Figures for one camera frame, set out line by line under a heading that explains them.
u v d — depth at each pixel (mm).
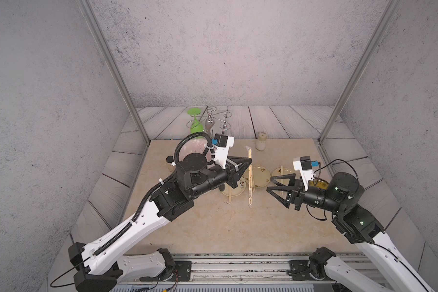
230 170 473
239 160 536
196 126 940
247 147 543
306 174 506
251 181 583
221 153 487
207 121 925
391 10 701
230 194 936
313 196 506
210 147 469
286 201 511
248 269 750
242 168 548
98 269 373
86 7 697
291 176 567
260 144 1142
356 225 439
